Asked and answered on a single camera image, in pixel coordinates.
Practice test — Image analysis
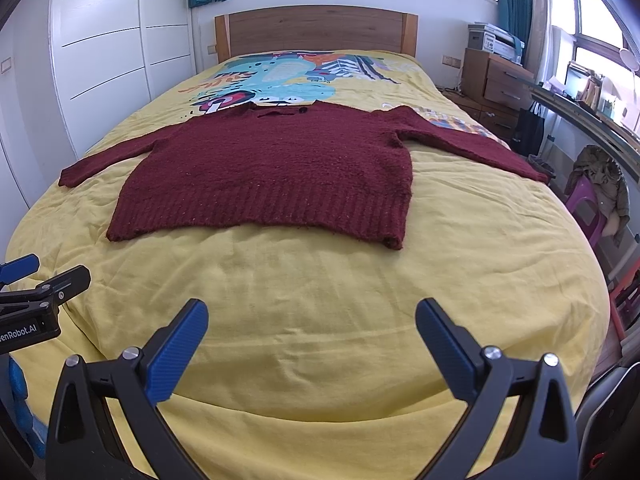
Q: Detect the dark red knitted sweater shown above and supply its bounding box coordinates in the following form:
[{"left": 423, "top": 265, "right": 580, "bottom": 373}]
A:
[{"left": 60, "top": 102, "right": 544, "bottom": 250}]

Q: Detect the yellow printed duvet cover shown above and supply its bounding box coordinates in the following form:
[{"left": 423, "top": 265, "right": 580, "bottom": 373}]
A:
[{"left": 3, "top": 49, "right": 612, "bottom": 480}]

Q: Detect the purple plastic chair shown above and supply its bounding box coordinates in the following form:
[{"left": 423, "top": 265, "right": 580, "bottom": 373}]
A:
[{"left": 565, "top": 172, "right": 613, "bottom": 248}]

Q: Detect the olive jacket on chair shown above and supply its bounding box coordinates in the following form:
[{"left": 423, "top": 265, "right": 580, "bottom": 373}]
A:
[{"left": 564, "top": 145, "right": 630, "bottom": 247}]

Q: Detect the white wardrobe with drawers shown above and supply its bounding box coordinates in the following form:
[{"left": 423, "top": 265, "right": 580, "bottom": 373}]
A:
[{"left": 50, "top": 0, "right": 196, "bottom": 156}]

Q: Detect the black bag beside chest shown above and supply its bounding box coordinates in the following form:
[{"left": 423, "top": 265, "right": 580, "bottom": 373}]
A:
[{"left": 510, "top": 102, "right": 544, "bottom": 157}]

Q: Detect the glass desk with clutter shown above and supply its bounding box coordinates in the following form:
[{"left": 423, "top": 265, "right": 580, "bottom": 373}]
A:
[{"left": 528, "top": 80, "right": 639, "bottom": 183}]

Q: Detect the wooden chest of drawers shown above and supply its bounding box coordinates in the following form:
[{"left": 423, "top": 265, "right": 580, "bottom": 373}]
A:
[{"left": 442, "top": 48, "right": 535, "bottom": 142}]

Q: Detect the wooden bed headboard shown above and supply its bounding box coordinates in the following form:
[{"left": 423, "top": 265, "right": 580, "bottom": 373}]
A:
[{"left": 214, "top": 4, "right": 419, "bottom": 62}]

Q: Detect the white printer on chest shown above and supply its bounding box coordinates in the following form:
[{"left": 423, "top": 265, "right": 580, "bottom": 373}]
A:
[{"left": 468, "top": 22, "right": 525, "bottom": 65}]

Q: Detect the window with dark frame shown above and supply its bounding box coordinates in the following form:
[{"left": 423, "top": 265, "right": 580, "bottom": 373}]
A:
[{"left": 551, "top": 0, "right": 639, "bottom": 132}]

